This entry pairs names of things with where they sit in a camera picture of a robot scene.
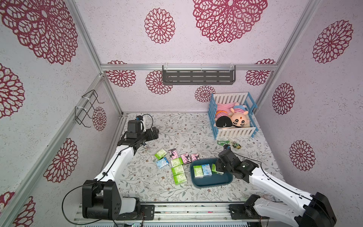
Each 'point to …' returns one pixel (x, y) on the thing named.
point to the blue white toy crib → (233, 114)
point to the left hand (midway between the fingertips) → (152, 132)
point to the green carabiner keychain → (223, 142)
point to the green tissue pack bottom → (179, 178)
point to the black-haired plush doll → (222, 120)
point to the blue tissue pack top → (207, 170)
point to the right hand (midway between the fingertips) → (220, 165)
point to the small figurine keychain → (236, 145)
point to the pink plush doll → (223, 109)
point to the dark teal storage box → (213, 180)
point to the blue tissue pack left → (162, 162)
